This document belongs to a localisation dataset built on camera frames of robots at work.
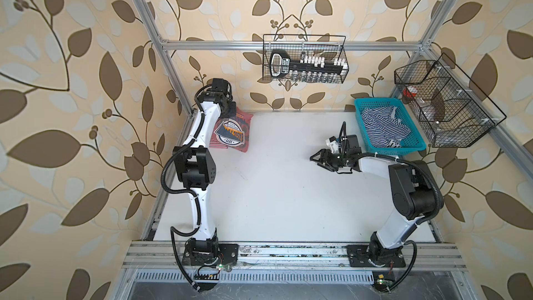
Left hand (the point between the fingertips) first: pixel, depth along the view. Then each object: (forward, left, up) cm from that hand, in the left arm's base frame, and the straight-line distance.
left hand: (228, 108), depth 93 cm
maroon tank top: (-7, -2, -7) cm, 10 cm away
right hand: (-17, -40, -16) cm, 46 cm away
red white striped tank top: (-14, +5, -10) cm, 17 cm away
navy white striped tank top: (+5, -79, -17) cm, 81 cm away
